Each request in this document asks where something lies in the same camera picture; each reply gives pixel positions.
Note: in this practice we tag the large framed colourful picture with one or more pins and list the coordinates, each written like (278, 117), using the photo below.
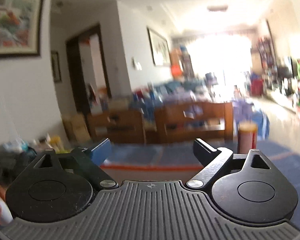
(20, 26)

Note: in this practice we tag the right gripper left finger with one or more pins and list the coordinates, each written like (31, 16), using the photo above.
(89, 161)

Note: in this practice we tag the wooden chair left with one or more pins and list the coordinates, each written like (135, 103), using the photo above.
(121, 127)

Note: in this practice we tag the wooden chair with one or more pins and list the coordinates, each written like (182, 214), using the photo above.
(121, 127)
(192, 120)

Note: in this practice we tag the red cylindrical canister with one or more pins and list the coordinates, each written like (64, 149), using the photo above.
(247, 136)

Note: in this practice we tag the wooden chair right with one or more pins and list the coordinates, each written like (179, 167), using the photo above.
(192, 120)

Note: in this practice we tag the framed wall painting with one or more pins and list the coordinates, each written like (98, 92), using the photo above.
(159, 49)

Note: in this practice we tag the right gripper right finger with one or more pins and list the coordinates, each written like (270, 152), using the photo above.
(214, 161)

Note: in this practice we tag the orange cardboard box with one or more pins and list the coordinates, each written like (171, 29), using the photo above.
(154, 168)

